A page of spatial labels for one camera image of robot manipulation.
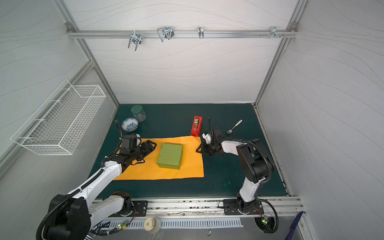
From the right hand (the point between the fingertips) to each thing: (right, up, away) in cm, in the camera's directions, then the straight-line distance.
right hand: (200, 147), depth 94 cm
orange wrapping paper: (-6, -10, -5) cm, 13 cm away
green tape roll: (-3, +16, +7) cm, 18 cm away
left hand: (-27, +3, -7) cm, 28 cm away
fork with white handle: (+22, +10, +11) cm, 26 cm away
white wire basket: (-66, +16, -25) cm, 73 cm away
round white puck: (-21, -25, -33) cm, 46 cm away
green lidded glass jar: (-43, +23, +9) cm, 50 cm away
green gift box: (-18, -3, -9) cm, 20 cm away
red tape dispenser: (-3, +13, +7) cm, 15 cm away
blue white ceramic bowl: (-51, +14, +13) cm, 55 cm away
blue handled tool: (+44, -32, -24) cm, 59 cm away
